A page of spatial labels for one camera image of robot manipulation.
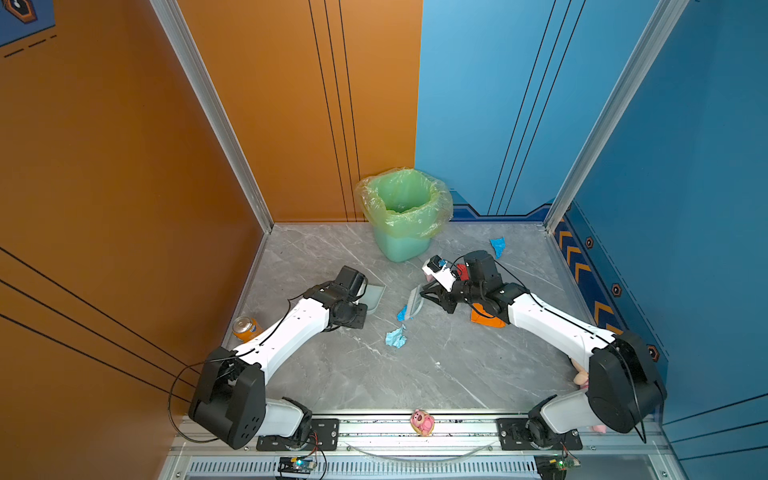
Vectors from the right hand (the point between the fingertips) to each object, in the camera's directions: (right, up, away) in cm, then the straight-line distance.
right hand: (423, 290), depth 82 cm
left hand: (-19, -7, +4) cm, 21 cm away
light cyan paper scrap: (-8, -15, +6) cm, 18 cm away
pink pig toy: (-1, -31, -10) cm, 33 cm away
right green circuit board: (+30, -40, -12) cm, 52 cm away
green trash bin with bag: (-5, +24, +7) cm, 25 cm away
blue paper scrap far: (+31, +13, +30) cm, 45 cm away
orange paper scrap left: (+13, -5, -9) cm, 17 cm away
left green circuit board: (-31, -40, -12) cm, 53 cm away
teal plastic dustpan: (-15, -3, +10) cm, 18 cm away
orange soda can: (-48, -10, -3) cm, 49 cm away
